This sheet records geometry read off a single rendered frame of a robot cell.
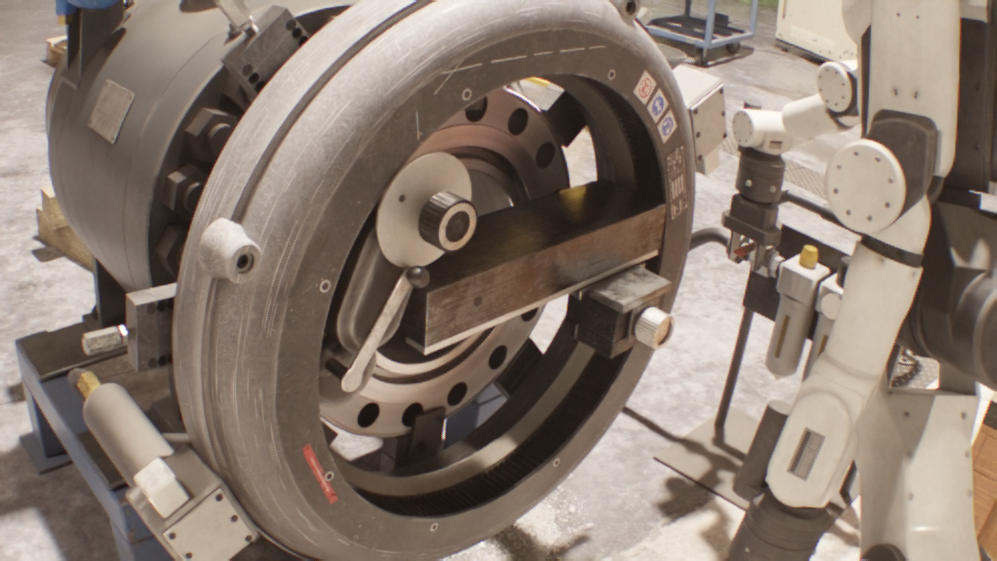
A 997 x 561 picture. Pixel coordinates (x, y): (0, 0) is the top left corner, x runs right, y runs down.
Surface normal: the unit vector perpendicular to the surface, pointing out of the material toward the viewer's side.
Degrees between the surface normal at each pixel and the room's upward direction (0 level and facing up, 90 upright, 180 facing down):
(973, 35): 89
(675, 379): 0
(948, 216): 29
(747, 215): 90
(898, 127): 78
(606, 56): 90
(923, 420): 38
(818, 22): 90
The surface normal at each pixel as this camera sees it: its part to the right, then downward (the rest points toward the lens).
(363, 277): 0.05, 0.18
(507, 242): 0.07, -0.88
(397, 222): 0.70, 0.38
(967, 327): -0.98, -0.16
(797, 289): -0.71, 0.25
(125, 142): -0.61, -0.13
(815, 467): -0.61, 0.09
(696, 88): -0.18, -0.73
